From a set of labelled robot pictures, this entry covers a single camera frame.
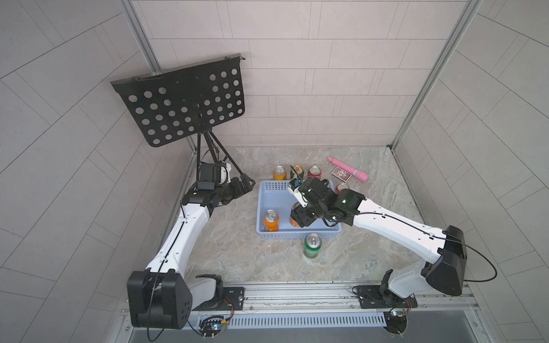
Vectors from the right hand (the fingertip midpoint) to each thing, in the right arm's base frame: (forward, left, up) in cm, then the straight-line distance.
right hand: (296, 211), depth 75 cm
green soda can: (-10, -5, -7) cm, 13 cm away
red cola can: (+22, -10, -6) cm, 25 cm away
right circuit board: (-32, -30, -19) cm, 47 cm away
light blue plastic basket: (+16, +8, -13) cm, 22 cm away
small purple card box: (+27, -25, -15) cm, 40 cm away
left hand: (+12, +17, +3) cm, 21 cm away
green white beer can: (+23, -3, -5) cm, 24 cm away
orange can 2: (+1, +10, -7) cm, 12 cm away
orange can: (+23, +6, -7) cm, 25 cm away
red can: (+14, -20, -6) cm, 25 cm away
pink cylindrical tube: (+25, -33, -13) cm, 43 cm away
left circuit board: (-29, +31, -18) cm, 46 cm away
